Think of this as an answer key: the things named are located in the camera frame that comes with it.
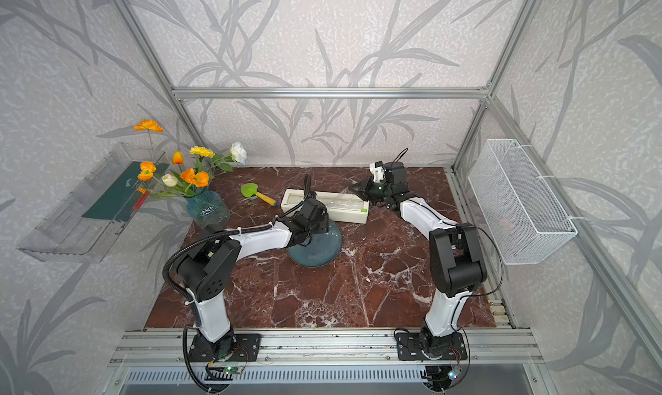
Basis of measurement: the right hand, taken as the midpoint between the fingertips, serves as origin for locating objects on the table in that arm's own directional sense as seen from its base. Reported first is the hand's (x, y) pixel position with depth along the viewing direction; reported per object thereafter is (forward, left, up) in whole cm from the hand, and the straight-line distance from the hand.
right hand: (348, 185), depth 88 cm
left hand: (-4, +10, -14) cm, 18 cm away
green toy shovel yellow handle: (+13, +43, -17) cm, 48 cm away
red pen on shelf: (-16, +56, +13) cm, 60 cm away
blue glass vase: (-4, +51, -7) cm, 52 cm away
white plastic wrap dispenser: (-2, +3, -10) cm, 11 cm away
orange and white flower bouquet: (-5, +54, +11) cm, 55 cm away
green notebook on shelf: (-16, +61, +14) cm, 65 cm away
